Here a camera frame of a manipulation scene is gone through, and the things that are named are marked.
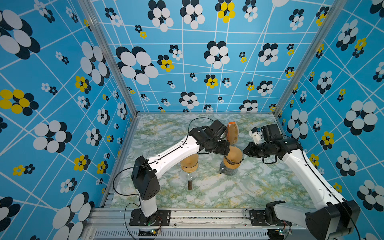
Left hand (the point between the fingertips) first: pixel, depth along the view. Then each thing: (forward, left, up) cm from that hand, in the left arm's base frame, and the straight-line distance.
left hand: (226, 149), depth 76 cm
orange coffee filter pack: (+21, -9, -13) cm, 26 cm away
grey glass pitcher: (-5, -2, -16) cm, 17 cm away
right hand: (+1, -11, -3) cm, 11 cm away
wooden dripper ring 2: (-6, +19, -8) cm, 22 cm away
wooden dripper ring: (-3, -5, -10) cm, 11 cm away
